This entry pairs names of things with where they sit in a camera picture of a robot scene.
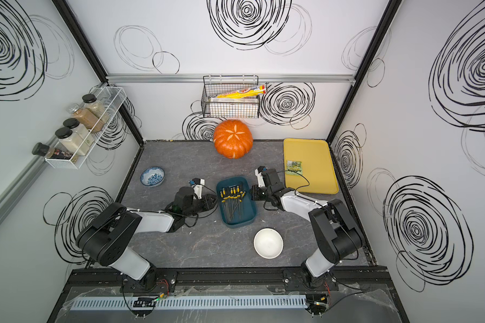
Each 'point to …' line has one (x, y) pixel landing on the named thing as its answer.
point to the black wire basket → (231, 108)
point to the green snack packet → (294, 167)
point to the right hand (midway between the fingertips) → (250, 191)
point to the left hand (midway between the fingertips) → (218, 198)
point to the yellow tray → (319, 174)
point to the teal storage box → (237, 208)
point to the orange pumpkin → (233, 139)
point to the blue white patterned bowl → (152, 176)
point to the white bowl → (268, 243)
